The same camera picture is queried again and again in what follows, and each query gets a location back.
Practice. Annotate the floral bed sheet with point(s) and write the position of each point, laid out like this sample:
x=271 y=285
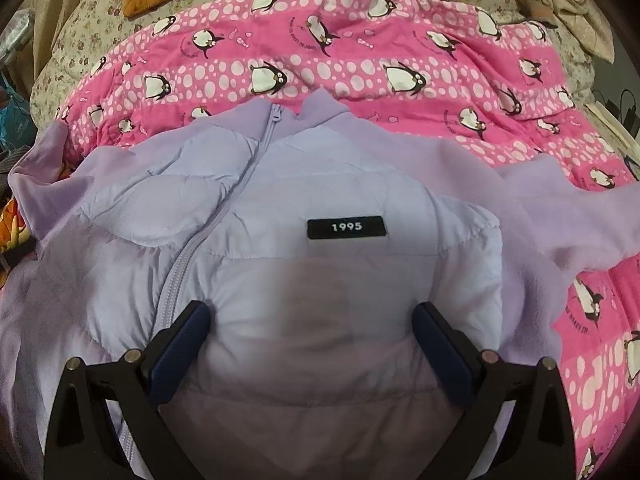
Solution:
x=71 y=35

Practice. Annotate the blue plastic bag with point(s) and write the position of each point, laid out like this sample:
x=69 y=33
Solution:
x=17 y=127

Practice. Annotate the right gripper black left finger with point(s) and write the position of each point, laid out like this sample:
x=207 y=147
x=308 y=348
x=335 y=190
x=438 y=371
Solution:
x=81 y=439

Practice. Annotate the pink penguin blanket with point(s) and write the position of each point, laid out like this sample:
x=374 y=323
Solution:
x=425 y=67

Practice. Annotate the lilac puffer jacket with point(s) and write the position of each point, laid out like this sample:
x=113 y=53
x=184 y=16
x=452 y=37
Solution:
x=259 y=269

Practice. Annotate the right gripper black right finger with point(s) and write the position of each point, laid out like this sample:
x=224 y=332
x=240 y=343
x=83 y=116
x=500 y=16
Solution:
x=538 y=442

